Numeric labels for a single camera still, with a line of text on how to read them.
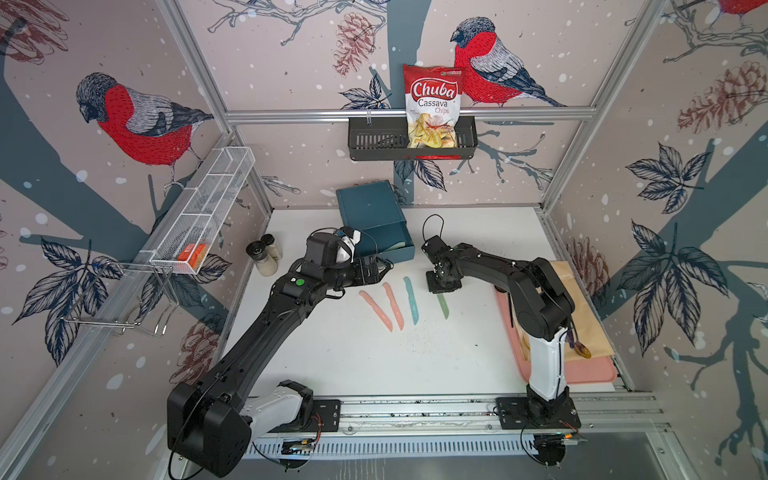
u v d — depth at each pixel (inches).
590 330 34.4
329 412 29.0
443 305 36.7
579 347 32.9
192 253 25.5
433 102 32.4
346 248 24.1
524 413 28.5
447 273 29.3
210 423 14.6
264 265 38.4
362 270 25.9
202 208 31.1
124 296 22.2
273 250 39.5
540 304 20.7
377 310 36.5
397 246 34.7
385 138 42.1
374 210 35.8
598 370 31.5
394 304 37.2
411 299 37.4
